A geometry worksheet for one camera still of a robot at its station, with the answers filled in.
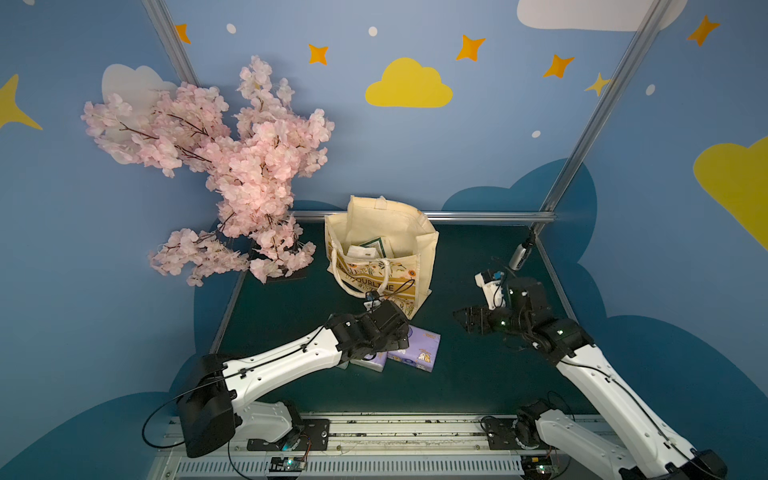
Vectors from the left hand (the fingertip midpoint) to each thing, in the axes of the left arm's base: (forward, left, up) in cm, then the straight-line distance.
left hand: (399, 337), depth 78 cm
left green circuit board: (-27, +27, -13) cm, 40 cm away
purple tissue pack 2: (0, -7, -8) cm, 11 cm away
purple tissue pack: (-4, +6, -9) cm, 11 cm away
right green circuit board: (-26, -34, -13) cm, 45 cm away
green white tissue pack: (+32, +7, 0) cm, 33 cm away
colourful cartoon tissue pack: (+22, +11, +8) cm, 26 cm away
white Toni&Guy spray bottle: (+33, -42, -4) cm, 54 cm away
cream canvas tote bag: (+32, +5, -1) cm, 33 cm away
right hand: (+6, -18, +6) cm, 20 cm away
